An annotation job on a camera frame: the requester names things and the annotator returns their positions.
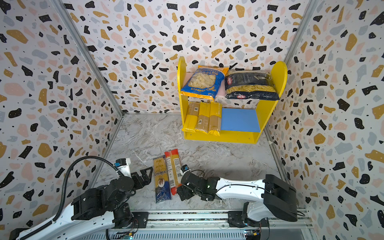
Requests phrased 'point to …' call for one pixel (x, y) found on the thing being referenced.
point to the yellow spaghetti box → (215, 117)
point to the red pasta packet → (174, 169)
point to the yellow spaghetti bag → (192, 116)
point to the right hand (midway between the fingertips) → (180, 186)
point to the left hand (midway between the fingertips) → (147, 170)
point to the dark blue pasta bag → (161, 181)
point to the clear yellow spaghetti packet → (203, 121)
